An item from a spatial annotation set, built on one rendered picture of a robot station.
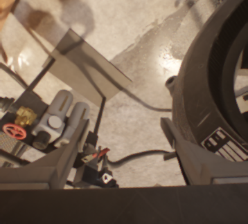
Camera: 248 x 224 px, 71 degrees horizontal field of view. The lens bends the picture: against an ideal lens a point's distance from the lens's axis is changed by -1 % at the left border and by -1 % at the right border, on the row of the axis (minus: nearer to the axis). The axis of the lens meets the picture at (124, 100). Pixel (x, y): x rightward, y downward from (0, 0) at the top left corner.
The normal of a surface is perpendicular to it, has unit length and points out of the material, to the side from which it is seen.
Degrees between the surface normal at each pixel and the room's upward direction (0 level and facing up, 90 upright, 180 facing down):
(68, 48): 0
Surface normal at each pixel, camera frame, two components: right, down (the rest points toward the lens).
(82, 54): -0.09, 0.65
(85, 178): 0.69, -0.51
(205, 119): -0.72, -0.57
